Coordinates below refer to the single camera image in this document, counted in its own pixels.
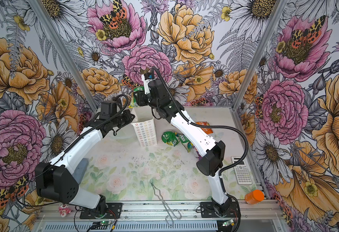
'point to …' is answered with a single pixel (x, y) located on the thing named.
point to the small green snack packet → (186, 142)
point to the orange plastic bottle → (254, 197)
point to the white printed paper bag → (146, 126)
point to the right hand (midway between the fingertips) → (137, 97)
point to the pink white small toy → (64, 210)
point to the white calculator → (242, 174)
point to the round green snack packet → (170, 137)
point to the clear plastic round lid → (123, 137)
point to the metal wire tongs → (176, 213)
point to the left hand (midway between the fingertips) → (135, 119)
